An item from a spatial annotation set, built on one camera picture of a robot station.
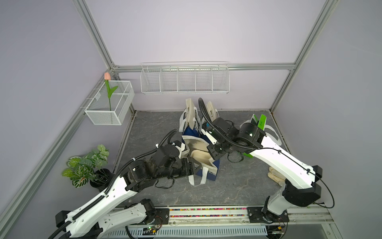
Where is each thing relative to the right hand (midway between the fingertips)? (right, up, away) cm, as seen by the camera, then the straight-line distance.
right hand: (210, 148), depth 66 cm
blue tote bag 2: (+3, +18, +21) cm, 28 cm away
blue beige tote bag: (-3, -8, -1) cm, 8 cm away
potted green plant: (-56, -9, -3) cm, 57 cm away
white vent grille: (-11, -40, +5) cm, 42 cm away
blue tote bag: (-10, +12, +14) cm, 21 cm away
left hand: (-6, -8, -5) cm, 11 cm away
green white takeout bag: (+27, +11, +11) cm, 31 cm away
